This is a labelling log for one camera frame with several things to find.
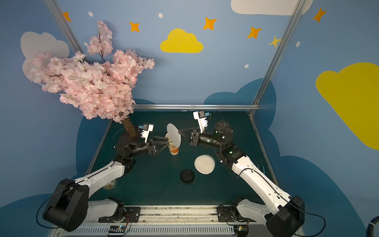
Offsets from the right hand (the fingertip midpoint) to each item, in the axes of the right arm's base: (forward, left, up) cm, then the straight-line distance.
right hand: (182, 130), depth 63 cm
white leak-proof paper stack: (+3, -12, -38) cm, 40 cm away
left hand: (+1, +7, -10) cm, 12 cm away
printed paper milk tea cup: (+7, +8, -29) cm, 31 cm away
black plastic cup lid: (-7, -2, -36) cm, 36 cm away
